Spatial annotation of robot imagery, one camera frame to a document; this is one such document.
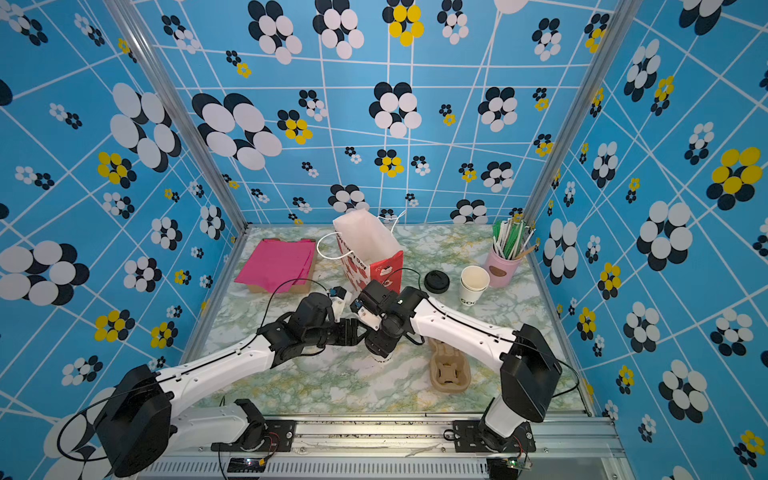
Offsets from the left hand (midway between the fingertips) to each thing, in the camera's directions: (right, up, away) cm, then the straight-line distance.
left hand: (367, 330), depth 80 cm
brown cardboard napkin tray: (-25, +9, +19) cm, 33 cm away
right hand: (+5, -2, +1) cm, 5 cm away
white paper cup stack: (+31, +12, +10) cm, 35 cm away
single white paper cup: (+4, -9, +3) cm, 10 cm away
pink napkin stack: (-33, +17, +23) cm, 43 cm away
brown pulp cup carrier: (+23, -11, +1) cm, 25 cm away
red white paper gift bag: (-1, +22, +19) cm, 29 cm away
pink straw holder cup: (+42, +15, +15) cm, 47 cm away
